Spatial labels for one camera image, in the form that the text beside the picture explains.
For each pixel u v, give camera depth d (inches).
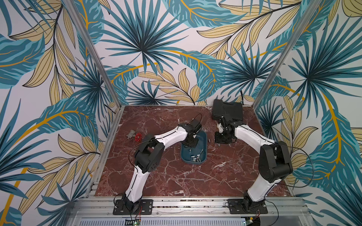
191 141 31.9
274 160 18.8
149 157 20.6
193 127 29.6
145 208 28.8
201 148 37.4
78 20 28.2
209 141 38.7
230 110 45.1
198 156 35.5
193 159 35.3
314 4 26.7
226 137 30.6
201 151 36.5
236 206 28.9
